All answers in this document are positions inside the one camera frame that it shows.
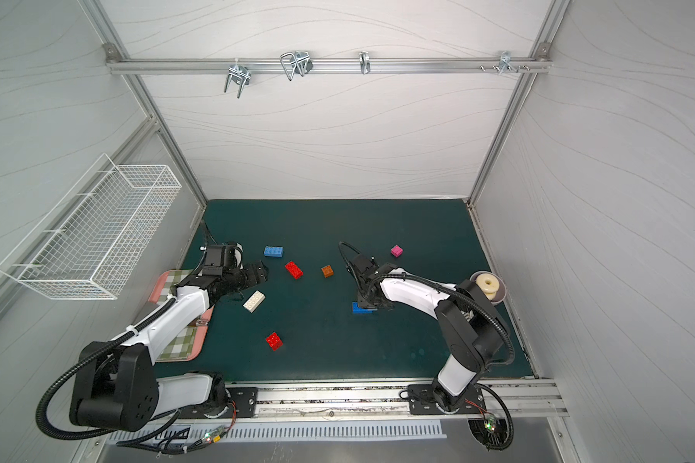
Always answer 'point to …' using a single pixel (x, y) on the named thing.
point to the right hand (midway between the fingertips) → (370, 298)
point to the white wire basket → (89, 242)
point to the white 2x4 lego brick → (254, 301)
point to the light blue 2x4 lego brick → (270, 251)
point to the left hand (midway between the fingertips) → (259, 274)
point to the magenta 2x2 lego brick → (397, 251)
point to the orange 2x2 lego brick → (327, 271)
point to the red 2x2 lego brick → (274, 341)
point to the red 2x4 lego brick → (294, 270)
